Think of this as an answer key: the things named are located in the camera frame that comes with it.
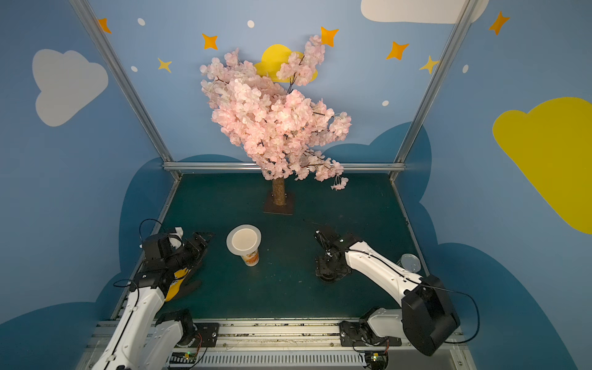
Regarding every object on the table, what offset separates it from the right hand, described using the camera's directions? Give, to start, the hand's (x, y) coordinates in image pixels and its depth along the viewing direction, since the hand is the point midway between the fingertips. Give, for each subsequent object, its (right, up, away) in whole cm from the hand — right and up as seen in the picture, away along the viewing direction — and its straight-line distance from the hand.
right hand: (332, 267), depth 84 cm
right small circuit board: (+12, -26, -11) cm, 31 cm away
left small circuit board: (-50, -26, -11) cm, 58 cm away
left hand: (-44, +11, -3) cm, 45 cm away
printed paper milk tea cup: (-30, +3, +1) cm, 30 cm away
